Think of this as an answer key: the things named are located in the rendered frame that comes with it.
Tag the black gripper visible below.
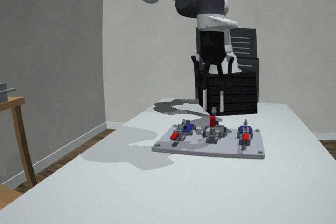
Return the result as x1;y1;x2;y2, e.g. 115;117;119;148
191;31;234;112

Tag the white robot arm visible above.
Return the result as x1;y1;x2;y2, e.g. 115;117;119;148
174;0;242;74

